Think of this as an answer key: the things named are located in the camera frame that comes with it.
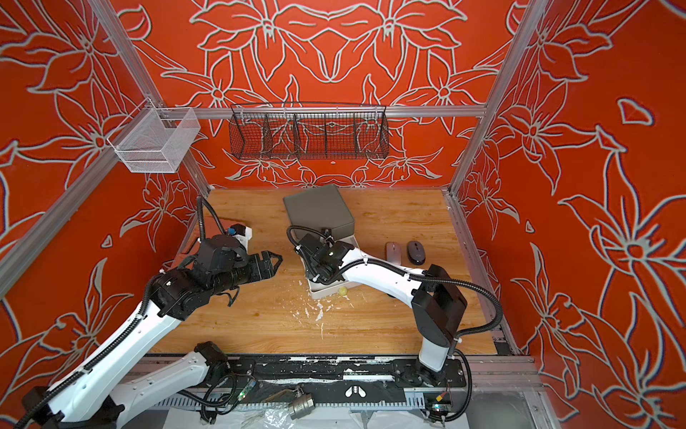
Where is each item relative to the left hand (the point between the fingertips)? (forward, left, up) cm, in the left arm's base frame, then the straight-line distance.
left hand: (273, 258), depth 70 cm
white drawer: (-3, -12, -12) cm, 17 cm away
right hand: (+6, -10, -13) cm, 17 cm away
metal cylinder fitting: (-30, -10, -20) cm, 38 cm away
